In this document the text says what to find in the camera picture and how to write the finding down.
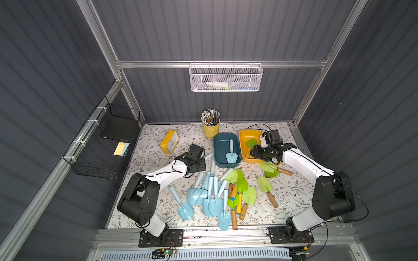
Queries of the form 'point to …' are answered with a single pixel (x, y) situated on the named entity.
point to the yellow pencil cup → (209, 132)
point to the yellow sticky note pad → (121, 148)
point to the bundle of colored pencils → (211, 117)
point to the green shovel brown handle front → (232, 204)
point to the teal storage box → (227, 150)
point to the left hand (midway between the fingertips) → (202, 165)
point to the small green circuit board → (160, 253)
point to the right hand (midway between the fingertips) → (253, 153)
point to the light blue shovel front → (224, 218)
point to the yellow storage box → (245, 135)
